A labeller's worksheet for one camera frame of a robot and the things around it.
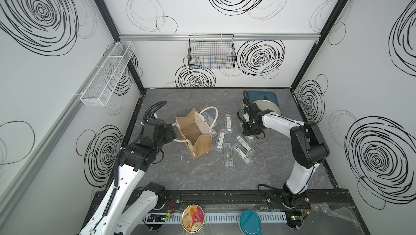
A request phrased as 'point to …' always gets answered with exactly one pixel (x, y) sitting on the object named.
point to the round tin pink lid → (193, 218)
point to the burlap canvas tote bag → (195, 132)
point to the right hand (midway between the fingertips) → (247, 132)
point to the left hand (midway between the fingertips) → (166, 129)
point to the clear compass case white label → (220, 140)
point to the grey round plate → (264, 104)
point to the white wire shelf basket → (99, 89)
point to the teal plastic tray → (256, 96)
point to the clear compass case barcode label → (228, 121)
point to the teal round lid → (250, 223)
